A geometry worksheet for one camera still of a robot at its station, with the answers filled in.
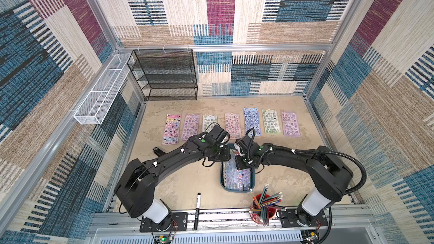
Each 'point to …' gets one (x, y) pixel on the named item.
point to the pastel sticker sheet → (235, 179)
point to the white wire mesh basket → (94, 105)
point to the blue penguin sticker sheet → (251, 121)
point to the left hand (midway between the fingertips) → (231, 157)
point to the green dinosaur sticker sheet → (207, 121)
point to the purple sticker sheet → (191, 126)
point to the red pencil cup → (263, 207)
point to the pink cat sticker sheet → (172, 131)
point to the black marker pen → (197, 210)
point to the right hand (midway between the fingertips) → (239, 167)
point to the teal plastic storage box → (252, 183)
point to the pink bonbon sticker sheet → (232, 125)
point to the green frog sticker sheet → (271, 121)
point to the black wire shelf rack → (165, 74)
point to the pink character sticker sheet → (290, 124)
